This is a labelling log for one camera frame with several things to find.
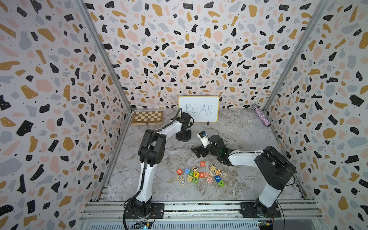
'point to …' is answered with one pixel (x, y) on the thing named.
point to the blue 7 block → (217, 178)
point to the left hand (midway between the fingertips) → (189, 137)
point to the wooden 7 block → (195, 168)
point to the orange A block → (201, 175)
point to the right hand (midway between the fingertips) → (197, 145)
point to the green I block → (221, 183)
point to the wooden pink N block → (209, 179)
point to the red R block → (202, 164)
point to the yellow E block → (196, 174)
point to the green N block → (195, 180)
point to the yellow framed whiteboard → (203, 109)
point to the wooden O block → (182, 182)
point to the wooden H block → (207, 175)
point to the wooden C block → (223, 174)
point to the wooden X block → (179, 177)
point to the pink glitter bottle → (261, 116)
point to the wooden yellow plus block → (189, 178)
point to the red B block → (179, 171)
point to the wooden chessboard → (147, 118)
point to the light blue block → (187, 171)
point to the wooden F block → (212, 173)
